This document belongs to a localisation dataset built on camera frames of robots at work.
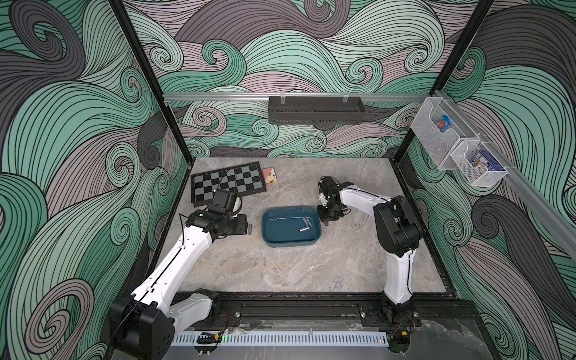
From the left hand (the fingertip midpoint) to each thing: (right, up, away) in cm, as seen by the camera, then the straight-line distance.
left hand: (242, 222), depth 79 cm
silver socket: (+1, -6, +15) cm, 16 cm away
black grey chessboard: (-5, +15, +28) cm, 32 cm away
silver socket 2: (+25, -1, +17) cm, 31 cm away
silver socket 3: (+26, -5, +13) cm, 29 cm away
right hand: (+35, -2, +18) cm, 39 cm away
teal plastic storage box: (+18, -5, +16) cm, 25 cm away
